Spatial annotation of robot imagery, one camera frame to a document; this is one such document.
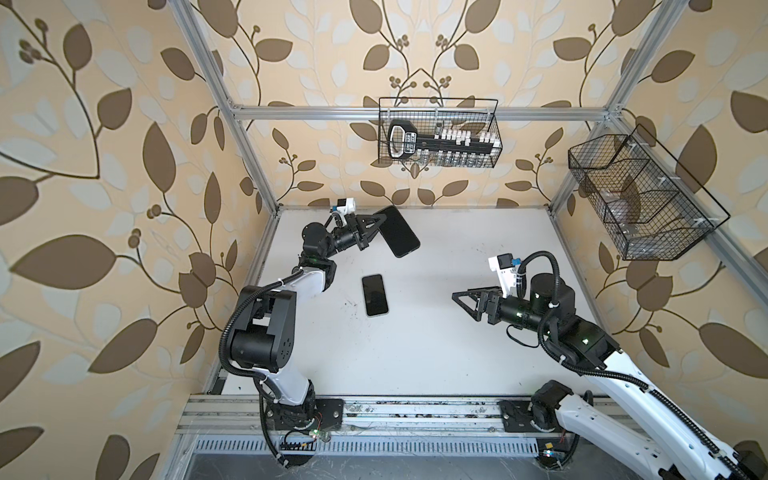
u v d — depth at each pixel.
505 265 0.61
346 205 0.79
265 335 0.47
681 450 0.40
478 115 0.91
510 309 0.60
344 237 0.74
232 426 0.74
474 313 0.60
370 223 0.77
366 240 0.76
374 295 0.92
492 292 0.59
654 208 0.72
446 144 0.83
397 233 0.75
